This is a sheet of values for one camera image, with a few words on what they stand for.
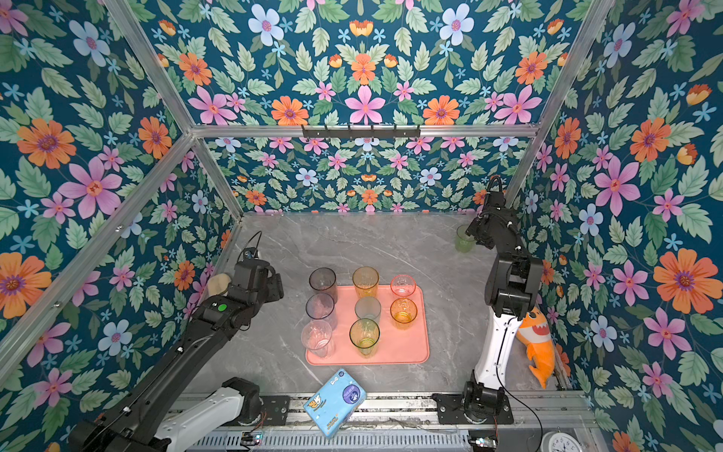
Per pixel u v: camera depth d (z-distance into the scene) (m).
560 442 0.66
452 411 0.73
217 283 0.94
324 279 0.87
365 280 0.84
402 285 0.94
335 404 0.70
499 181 1.10
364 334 0.82
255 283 0.59
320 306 0.83
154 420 0.45
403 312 0.90
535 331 0.79
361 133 0.92
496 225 0.69
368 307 0.86
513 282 0.59
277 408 0.74
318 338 0.85
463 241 1.05
